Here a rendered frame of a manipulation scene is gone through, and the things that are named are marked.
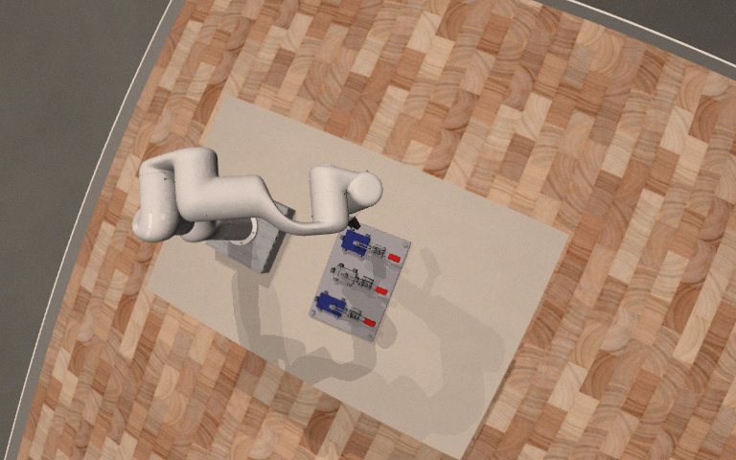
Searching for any grey toggle clamp with red handle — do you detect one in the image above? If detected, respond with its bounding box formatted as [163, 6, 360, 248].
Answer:
[340, 273, 387, 295]

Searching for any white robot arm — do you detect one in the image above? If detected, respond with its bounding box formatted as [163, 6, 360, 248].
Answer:
[132, 147, 382, 245]

